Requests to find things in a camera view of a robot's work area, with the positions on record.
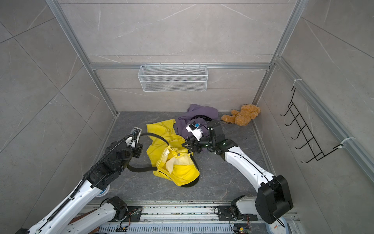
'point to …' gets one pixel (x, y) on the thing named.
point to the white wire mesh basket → (173, 78)
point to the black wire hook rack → (308, 137)
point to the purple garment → (202, 115)
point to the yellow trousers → (175, 163)
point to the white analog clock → (280, 226)
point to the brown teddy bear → (248, 112)
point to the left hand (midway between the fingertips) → (138, 135)
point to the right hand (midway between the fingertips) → (187, 142)
